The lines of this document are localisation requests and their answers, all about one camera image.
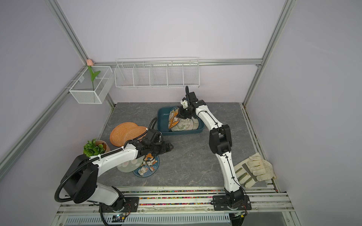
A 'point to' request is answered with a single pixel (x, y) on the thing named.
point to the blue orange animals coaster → (150, 165)
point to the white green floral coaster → (184, 124)
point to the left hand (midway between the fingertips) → (169, 149)
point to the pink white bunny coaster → (195, 124)
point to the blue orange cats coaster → (172, 119)
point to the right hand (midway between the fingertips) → (176, 114)
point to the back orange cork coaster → (116, 134)
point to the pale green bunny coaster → (131, 165)
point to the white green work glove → (254, 169)
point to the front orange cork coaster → (134, 132)
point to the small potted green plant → (94, 147)
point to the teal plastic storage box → (162, 117)
